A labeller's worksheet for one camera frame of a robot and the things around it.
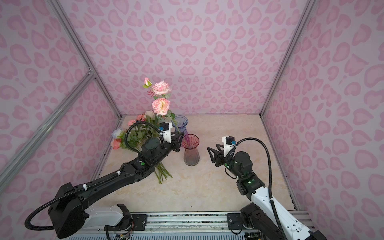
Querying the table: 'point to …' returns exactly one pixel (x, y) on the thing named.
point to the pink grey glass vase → (190, 143)
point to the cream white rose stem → (150, 116)
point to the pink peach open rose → (115, 143)
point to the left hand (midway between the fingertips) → (183, 132)
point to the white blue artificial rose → (116, 133)
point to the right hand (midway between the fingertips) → (212, 148)
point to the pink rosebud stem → (130, 122)
